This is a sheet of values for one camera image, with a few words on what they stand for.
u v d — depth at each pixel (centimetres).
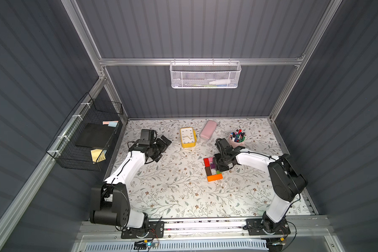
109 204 43
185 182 89
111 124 83
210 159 96
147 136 68
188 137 107
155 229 73
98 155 61
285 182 47
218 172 92
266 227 66
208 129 112
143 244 70
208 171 92
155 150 74
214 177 91
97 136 77
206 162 97
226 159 70
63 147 62
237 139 94
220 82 90
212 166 90
